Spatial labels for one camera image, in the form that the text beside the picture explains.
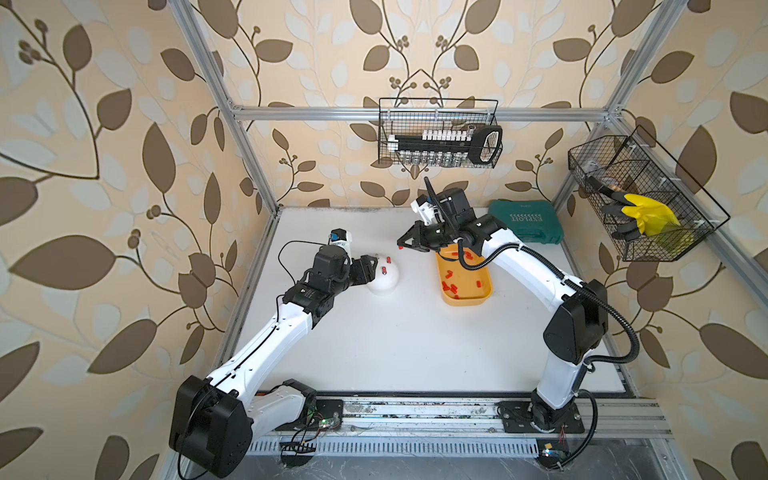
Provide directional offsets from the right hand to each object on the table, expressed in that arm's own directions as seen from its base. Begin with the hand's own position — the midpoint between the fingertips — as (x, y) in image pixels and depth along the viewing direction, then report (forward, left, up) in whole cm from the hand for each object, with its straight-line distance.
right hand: (398, 241), depth 80 cm
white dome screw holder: (-2, +5, -18) cm, 18 cm away
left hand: (-3, +9, -3) cm, 10 cm away
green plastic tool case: (+25, -52, -21) cm, 61 cm away
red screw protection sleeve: (+3, +3, -13) cm, 13 cm away
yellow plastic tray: (0, -21, -25) cm, 33 cm away
